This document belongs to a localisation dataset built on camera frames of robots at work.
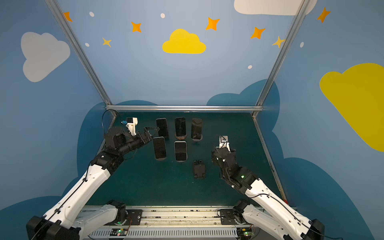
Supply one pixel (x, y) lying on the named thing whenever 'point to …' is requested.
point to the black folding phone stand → (199, 169)
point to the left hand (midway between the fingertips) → (157, 132)
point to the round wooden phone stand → (181, 137)
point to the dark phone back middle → (180, 126)
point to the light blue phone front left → (160, 150)
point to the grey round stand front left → (162, 159)
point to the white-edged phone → (180, 149)
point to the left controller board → (119, 232)
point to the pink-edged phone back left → (162, 124)
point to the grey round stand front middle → (179, 161)
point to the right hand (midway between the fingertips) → (223, 146)
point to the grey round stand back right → (198, 140)
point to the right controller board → (244, 233)
